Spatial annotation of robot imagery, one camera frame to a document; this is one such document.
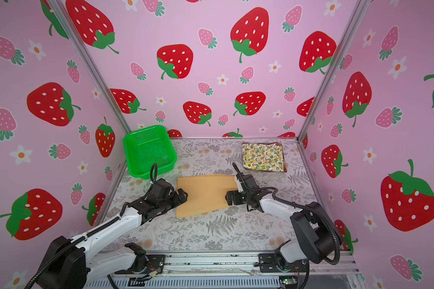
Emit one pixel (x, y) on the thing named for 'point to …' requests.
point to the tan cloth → (205, 193)
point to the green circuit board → (287, 280)
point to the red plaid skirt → (269, 143)
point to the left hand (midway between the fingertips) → (182, 198)
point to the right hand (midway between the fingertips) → (232, 195)
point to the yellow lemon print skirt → (262, 157)
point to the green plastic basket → (147, 146)
